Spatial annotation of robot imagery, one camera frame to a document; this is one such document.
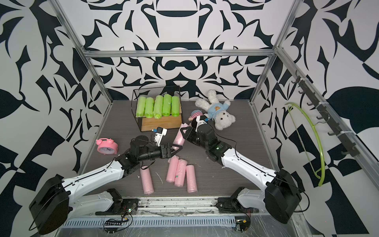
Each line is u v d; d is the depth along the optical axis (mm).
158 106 890
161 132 701
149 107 892
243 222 714
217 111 1027
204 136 592
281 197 404
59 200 397
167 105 912
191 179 794
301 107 722
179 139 749
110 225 724
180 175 810
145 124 1052
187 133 717
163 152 657
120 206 675
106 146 859
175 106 894
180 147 700
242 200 624
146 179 808
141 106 892
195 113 1036
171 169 832
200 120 721
